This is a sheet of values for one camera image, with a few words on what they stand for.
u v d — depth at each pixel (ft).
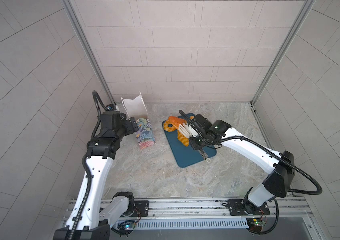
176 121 2.59
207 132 1.82
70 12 2.37
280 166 1.35
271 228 2.15
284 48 2.80
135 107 2.83
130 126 2.03
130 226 2.11
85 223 1.16
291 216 2.29
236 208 2.32
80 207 1.16
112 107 1.91
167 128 3.25
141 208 2.32
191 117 3.43
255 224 2.23
